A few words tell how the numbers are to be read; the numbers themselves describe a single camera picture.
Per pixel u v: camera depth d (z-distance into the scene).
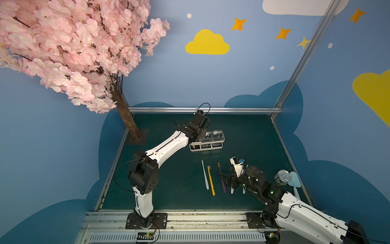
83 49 0.44
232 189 0.84
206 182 0.87
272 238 0.73
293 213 0.52
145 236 0.73
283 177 0.84
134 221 0.73
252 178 0.59
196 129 0.67
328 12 0.71
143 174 0.47
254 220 0.76
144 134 1.08
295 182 0.88
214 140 0.95
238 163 0.68
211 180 0.88
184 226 0.73
